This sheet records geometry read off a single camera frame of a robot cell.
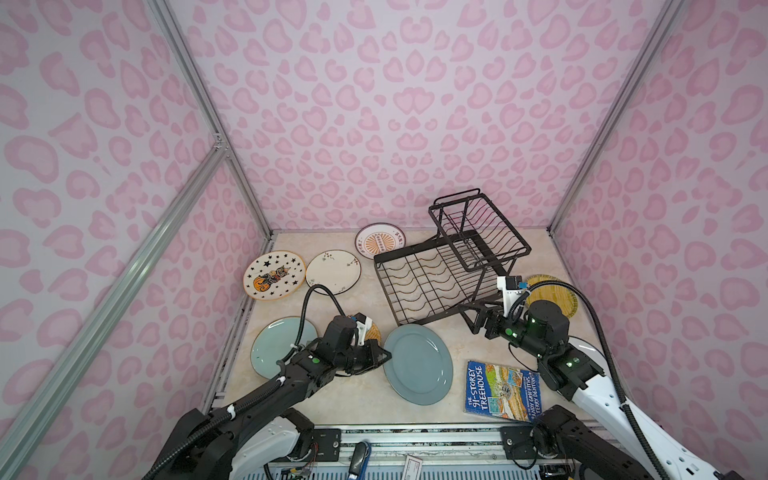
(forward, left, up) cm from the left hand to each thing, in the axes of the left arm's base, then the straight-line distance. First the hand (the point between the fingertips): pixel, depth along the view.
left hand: (394, 352), depth 79 cm
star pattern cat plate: (+33, +43, -9) cm, 55 cm away
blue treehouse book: (-9, -28, -7) cm, 30 cm away
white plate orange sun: (+50, +6, -9) cm, 51 cm away
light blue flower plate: (+9, +36, -10) cm, 39 cm away
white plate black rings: (+3, -56, -8) cm, 57 cm away
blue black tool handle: (-23, +8, -5) cm, 25 cm away
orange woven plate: (+9, +6, -8) cm, 13 cm away
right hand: (+6, -19, +13) cm, 24 cm away
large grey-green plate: (0, -8, -13) cm, 15 cm away
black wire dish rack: (+44, -31, -8) cm, 55 cm away
